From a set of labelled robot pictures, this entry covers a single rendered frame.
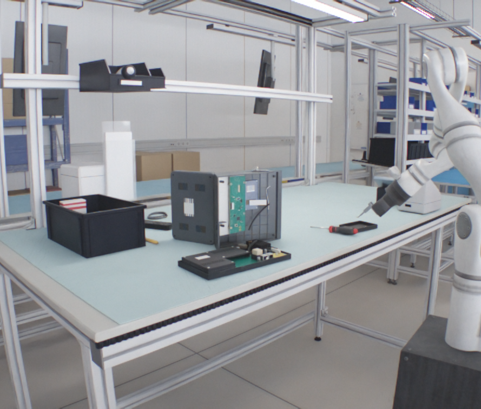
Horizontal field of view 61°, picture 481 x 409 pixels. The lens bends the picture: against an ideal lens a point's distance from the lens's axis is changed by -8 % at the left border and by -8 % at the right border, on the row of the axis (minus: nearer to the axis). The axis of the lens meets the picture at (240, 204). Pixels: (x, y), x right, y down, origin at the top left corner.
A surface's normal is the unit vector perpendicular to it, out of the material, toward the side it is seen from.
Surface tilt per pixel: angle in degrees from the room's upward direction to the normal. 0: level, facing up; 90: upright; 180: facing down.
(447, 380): 90
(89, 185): 90
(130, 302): 0
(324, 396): 0
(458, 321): 90
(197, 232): 90
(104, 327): 0
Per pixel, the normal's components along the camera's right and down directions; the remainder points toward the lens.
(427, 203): 0.66, 0.13
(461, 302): -0.83, 0.10
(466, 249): -0.96, 0.09
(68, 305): 0.00, -0.98
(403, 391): -0.62, 0.14
